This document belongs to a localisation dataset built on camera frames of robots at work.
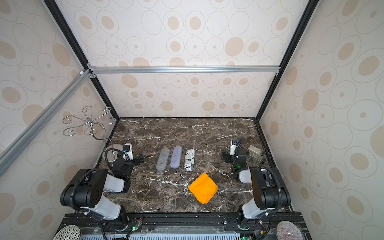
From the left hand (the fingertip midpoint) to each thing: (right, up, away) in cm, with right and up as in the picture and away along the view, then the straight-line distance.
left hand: (138, 147), depth 90 cm
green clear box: (+73, -5, +5) cm, 73 cm away
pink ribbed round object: (+78, -38, -19) cm, 89 cm away
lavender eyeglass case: (+22, -7, +5) cm, 24 cm away
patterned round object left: (-24, -38, -20) cm, 49 cm away
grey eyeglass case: (+14, -8, +4) cm, 17 cm away
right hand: (+61, -2, +5) cm, 62 cm away
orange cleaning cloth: (+39, -21, -9) cm, 46 cm away
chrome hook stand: (-18, +12, -13) cm, 25 cm away
